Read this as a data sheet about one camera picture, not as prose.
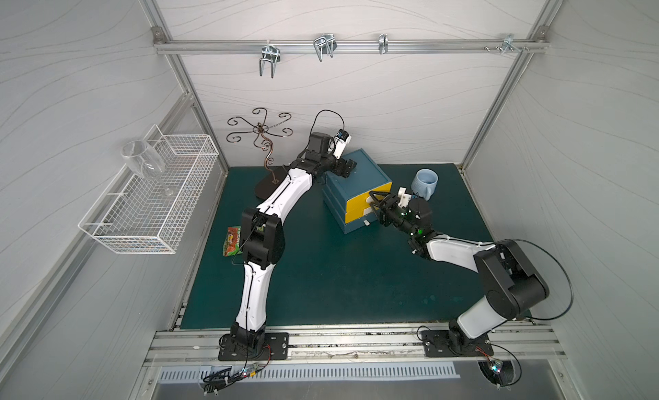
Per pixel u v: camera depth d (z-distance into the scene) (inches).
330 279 34.1
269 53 30.8
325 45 30.4
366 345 29.5
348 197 32.3
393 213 30.9
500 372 28.2
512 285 18.1
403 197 32.5
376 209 33.8
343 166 33.0
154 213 26.5
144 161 26.3
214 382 26.6
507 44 30.1
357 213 34.9
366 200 33.5
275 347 28.9
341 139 31.7
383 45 30.9
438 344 28.9
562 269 17.2
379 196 32.3
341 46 30.9
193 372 27.6
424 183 42.3
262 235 22.1
